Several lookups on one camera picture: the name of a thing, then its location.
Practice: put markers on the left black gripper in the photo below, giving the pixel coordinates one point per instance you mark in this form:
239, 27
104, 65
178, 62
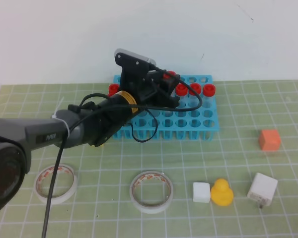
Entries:
144, 88

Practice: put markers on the red-capped test tube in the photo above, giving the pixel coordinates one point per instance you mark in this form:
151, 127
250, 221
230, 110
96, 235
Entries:
168, 81

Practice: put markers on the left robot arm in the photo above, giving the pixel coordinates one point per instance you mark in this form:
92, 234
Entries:
86, 123

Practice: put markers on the back row tube six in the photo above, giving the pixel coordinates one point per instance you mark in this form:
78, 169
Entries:
181, 90

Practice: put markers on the blue test tube rack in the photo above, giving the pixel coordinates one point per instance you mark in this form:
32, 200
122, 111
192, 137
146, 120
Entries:
198, 124

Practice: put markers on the back row tube eight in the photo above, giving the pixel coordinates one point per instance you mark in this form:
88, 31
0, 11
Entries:
208, 95

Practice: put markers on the back row tube one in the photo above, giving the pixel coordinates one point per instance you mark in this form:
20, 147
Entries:
113, 89

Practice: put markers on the centre white tape roll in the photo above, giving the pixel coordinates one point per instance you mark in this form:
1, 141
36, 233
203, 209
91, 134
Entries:
151, 208

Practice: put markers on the white tape roll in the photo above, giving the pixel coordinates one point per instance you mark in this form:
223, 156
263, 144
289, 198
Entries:
151, 208
65, 184

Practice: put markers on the white cube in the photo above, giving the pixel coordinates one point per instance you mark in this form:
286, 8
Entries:
201, 192

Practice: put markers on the orange cube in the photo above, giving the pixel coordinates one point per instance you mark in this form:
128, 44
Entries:
269, 140

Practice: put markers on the yellow rubber duck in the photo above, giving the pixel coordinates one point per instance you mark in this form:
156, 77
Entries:
221, 193

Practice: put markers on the green grid cutting mat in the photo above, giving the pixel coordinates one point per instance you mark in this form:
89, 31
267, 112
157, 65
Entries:
101, 206

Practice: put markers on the white power adapter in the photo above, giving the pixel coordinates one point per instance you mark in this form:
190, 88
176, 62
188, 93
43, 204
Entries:
262, 189

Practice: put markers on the left white tape roll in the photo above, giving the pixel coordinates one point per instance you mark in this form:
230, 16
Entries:
65, 184

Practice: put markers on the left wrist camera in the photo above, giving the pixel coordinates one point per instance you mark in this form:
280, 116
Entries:
133, 62

